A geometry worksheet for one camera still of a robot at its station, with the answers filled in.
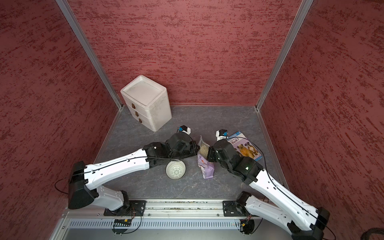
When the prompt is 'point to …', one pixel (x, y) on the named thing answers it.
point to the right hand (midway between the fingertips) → (208, 151)
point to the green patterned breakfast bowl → (175, 169)
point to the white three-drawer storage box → (148, 102)
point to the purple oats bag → (207, 167)
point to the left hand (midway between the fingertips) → (199, 150)
